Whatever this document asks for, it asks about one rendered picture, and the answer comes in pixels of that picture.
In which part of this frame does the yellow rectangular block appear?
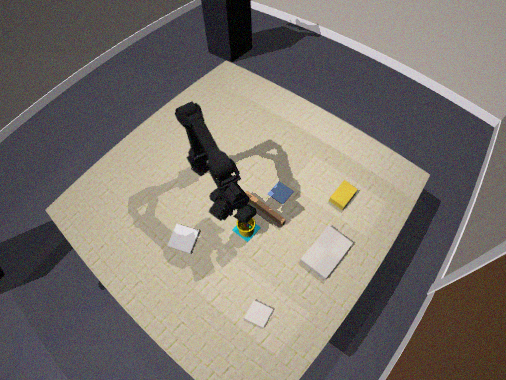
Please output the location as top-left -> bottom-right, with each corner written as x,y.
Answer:
329,180 -> 357,210

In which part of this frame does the brown wooden plank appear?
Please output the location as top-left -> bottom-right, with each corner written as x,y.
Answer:
245,191 -> 286,227

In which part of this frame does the yellow cup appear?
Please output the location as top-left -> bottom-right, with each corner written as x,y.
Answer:
236,218 -> 256,237

